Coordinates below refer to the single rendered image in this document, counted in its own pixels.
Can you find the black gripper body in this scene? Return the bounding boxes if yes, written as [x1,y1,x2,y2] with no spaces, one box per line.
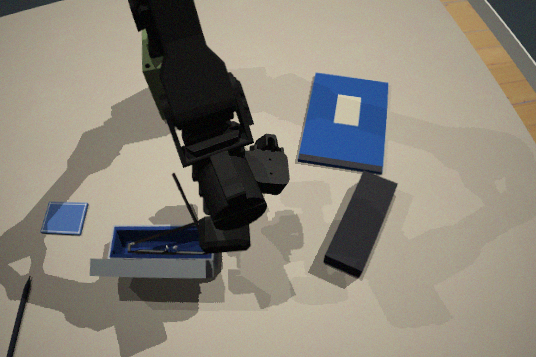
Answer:
[199,216,251,254]

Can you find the black glasses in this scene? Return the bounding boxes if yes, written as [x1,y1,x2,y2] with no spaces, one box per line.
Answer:
[128,173,209,255]

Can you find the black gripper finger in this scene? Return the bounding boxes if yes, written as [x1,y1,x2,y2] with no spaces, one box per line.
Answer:
[203,197,210,215]

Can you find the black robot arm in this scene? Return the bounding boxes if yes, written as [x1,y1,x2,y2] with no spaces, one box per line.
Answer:
[128,0,290,230]

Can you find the blue notebook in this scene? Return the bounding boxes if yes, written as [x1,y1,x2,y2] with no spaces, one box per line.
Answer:
[298,73,389,175]

